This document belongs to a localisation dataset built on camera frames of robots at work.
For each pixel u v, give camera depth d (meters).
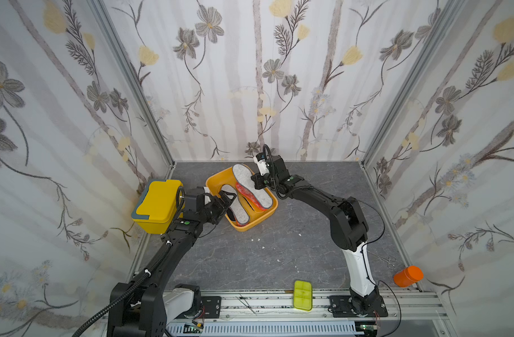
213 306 0.73
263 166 0.83
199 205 0.64
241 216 0.95
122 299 0.38
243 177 0.93
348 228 0.55
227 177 1.05
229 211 0.96
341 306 0.73
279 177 0.75
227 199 0.73
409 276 0.73
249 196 1.01
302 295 0.76
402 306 0.75
